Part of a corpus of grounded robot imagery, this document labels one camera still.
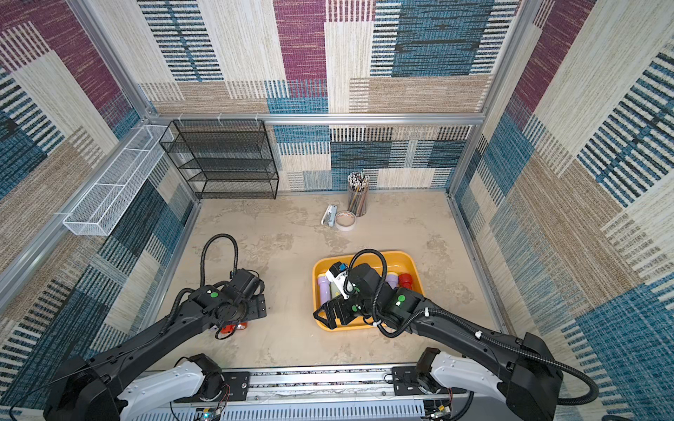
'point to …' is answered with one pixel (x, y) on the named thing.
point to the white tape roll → (346, 220)
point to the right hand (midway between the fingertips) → (331, 311)
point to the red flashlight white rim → (405, 281)
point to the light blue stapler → (329, 216)
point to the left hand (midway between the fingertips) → (253, 310)
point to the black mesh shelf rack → (223, 159)
